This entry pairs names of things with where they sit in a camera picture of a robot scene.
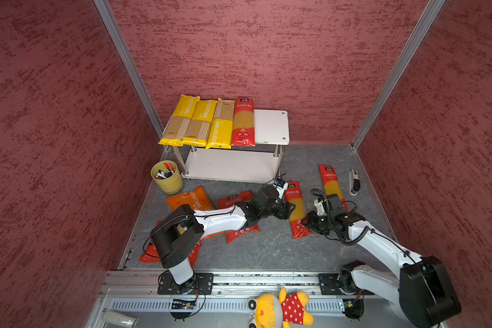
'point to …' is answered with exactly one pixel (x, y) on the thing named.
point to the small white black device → (354, 182)
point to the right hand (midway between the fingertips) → (302, 227)
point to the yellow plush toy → (281, 311)
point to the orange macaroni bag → (196, 199)
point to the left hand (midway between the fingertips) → (288, 208)
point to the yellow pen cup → (167, 177)
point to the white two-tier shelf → (259, 163)
